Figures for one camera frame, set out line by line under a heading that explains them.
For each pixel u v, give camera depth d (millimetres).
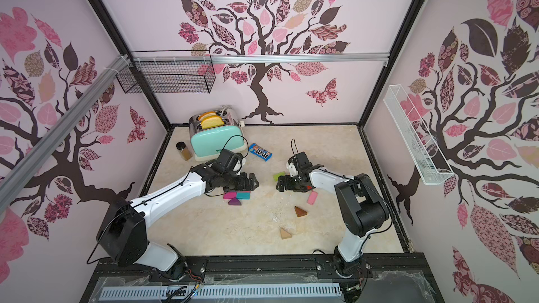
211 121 957
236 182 739
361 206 477
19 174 504
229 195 915
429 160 656
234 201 896
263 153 1063
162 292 697
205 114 981
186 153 1015
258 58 931
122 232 421
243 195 927
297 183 796
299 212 856
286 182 833
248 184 745
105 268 756
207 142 952
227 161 659
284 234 809
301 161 761
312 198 918
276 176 986
